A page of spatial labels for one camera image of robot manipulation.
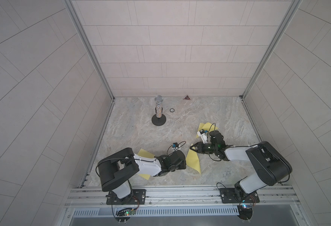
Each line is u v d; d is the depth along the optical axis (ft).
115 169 1.46
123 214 2.14
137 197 2.31
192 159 2.69
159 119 3.30
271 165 1.48
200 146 2.59
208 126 3.05
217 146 2.33
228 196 2.33
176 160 2.11
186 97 3.81
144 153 2.85
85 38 2.71
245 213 2.24
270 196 2.37
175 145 2.57
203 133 2.71
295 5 2.32
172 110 3.55
